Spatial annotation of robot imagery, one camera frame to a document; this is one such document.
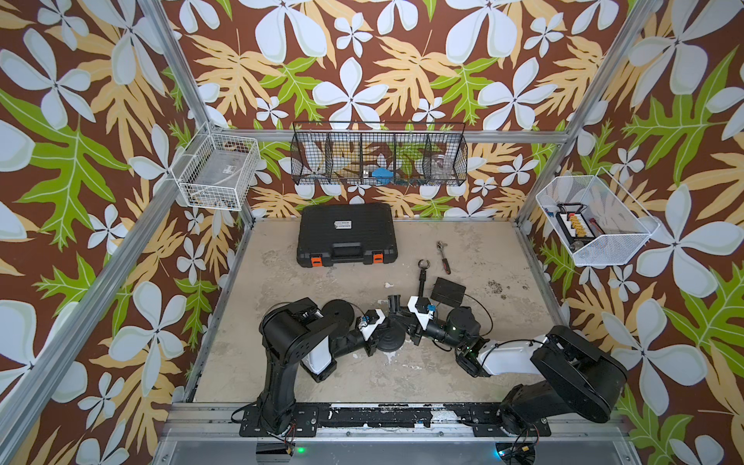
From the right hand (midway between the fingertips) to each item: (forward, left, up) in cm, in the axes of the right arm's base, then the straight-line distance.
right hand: (392, 312), depth 79 cm
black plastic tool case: (+37, +15, -7) cm, 41 cm away
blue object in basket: (+42, +2, +15) cm, 44 cm away
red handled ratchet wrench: (+35, -21, -13) cm, 43 cm away
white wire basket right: (+21, -60, +13) cm, 65 cm away
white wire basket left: (+37, +52, +21) cm, 67 cm away
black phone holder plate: (+12, -19, -10) cm, 25 cm away
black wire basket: (+50, +3, +18) cm, 53 cm away
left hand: (+1, 0, -9) cm, 9 cm away
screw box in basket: (+21, -53, +12) cm, 59 cm away
